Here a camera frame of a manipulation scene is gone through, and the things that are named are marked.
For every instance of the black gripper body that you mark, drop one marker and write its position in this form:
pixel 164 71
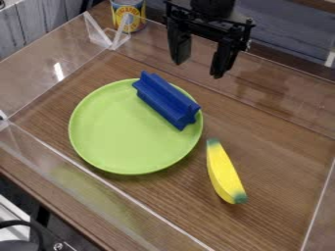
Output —
pixel 211 19

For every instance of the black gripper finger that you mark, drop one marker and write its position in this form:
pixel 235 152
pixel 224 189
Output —
pixel 223 58
pixel 179 42

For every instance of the blue star-shaped block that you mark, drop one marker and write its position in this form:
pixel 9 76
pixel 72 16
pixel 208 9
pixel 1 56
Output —
pixel 173 105

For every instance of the green plate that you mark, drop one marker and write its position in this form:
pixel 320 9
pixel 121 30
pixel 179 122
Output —
pixel 120 135

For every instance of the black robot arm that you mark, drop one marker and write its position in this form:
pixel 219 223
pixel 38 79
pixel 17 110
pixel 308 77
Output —
pixel 212 20

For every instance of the yellow labelled can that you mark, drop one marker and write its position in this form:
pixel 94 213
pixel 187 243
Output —
pixel 128 13

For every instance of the yellow toy banana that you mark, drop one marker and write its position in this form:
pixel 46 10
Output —
pixel 223 175

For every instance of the clear acrylic enclosure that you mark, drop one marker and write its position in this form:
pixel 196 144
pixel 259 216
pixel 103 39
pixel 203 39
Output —
pixel 269 112

